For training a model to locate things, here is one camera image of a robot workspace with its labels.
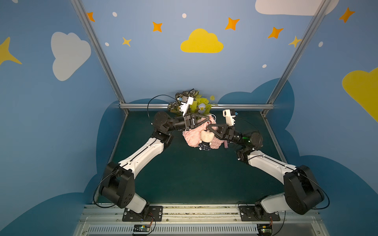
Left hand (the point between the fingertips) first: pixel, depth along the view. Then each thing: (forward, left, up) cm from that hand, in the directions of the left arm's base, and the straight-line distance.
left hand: (209, 118), depth 60 cm
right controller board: (-35, -30, -43) cm, 63 cm away
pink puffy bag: (-3, +7, -10) cm, 12 cm away
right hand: (-2, -1, -4) cm, 5 cm away
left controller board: (-36, +31, -43) cm, 64 cm away
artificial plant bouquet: (+26, +2, -17) cm, 31 cm away
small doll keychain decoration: (-5, +1, -7) cm, 8 cm away
